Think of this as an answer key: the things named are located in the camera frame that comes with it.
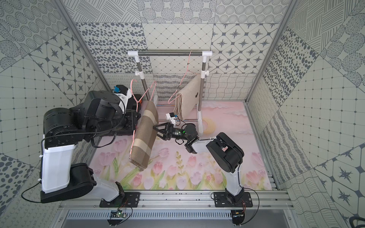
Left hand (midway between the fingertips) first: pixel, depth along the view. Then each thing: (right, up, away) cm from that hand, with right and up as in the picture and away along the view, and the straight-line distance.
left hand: (139, 109), depth 53 cm
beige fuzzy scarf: (+18, +7, +27) cm, 33 cm away
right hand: (0, -11, +19) cm, 22 cm away
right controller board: (+44, -55, +18) cm, 73 cm away
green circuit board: (-17, -53, +17) cm, 58 cm away
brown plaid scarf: (0, -18, +2) cm, 18 cm away
